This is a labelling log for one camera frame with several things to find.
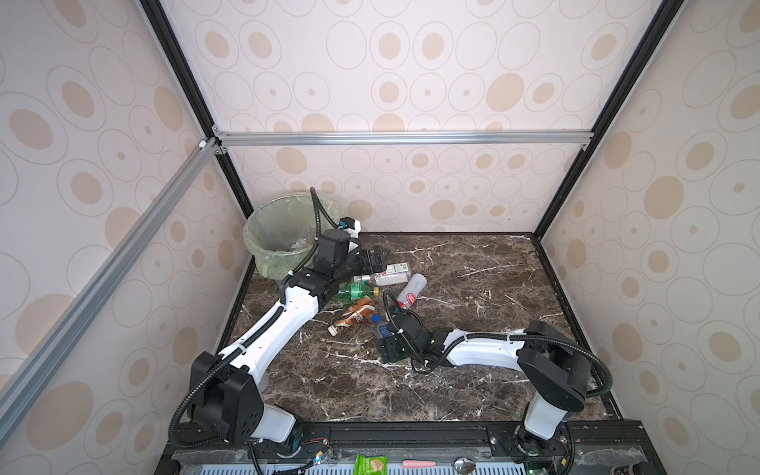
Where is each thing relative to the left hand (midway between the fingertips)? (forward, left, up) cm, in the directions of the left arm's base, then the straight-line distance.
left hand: (388, 251), depth 77 cm
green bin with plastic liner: (+20, +35, -12) cm, 42 cm away
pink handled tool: (-44, -7, -28) cm, 52 cm away
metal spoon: (-44, -19, -29) cm, 56 cm away
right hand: (-13, -2, -26) cm, 29 cm away
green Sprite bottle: (+3, +9, -23) cm, 25 cm away
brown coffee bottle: (-5, +8, -23) cm, 25 cm away
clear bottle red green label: (+10, -3, -23) cm, 25 cm away
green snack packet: (-44, +3, -25) cm, 51 cm away
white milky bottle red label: (+5, -9, -24) cm, 26 cm away
